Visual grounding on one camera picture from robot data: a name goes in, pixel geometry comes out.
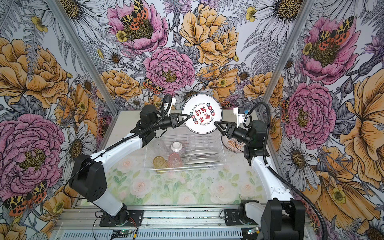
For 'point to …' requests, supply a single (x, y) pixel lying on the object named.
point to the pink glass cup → (174, 161)
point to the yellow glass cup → (158, 162)
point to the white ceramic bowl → (202, 153)
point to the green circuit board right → (254, 230)
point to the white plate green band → (201, 162)
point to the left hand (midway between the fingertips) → (190, 120)
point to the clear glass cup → (177, 147)
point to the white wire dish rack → (161, 146)
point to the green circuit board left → (120, 233)
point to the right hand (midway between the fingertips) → (216, 127)
